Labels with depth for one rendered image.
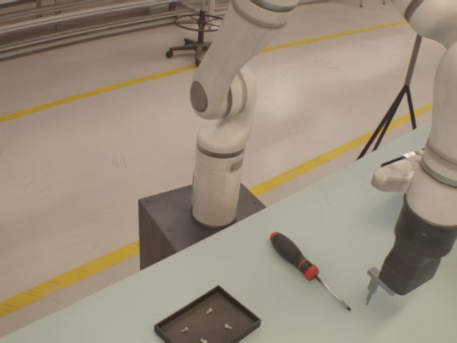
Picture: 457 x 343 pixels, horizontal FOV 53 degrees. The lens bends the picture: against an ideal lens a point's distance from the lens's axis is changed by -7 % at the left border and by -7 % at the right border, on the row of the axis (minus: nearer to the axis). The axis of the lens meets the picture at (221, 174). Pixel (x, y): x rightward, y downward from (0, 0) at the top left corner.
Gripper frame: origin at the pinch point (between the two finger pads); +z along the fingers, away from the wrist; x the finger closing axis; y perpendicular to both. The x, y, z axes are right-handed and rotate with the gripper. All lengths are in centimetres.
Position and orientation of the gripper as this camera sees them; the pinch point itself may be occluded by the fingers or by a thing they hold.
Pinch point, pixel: (379, 297)
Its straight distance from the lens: 70.9
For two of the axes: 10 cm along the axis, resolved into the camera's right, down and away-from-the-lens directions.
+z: -0.8, 8.2, 5.6
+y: 5.2, 5.2, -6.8
